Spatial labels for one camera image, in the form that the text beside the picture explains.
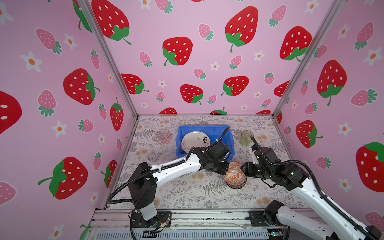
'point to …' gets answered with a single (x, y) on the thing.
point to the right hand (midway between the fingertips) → (241, 167)
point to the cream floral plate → (194, 139)
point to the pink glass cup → (164, 135)
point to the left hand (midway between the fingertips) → (228, 170)
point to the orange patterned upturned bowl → (234, 175)
